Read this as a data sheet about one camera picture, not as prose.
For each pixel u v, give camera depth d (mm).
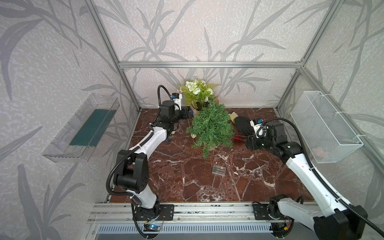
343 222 368
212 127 725
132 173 451
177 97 756
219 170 876
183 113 770
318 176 444
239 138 1001
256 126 691
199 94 893
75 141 637
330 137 611
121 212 753
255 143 682
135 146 489
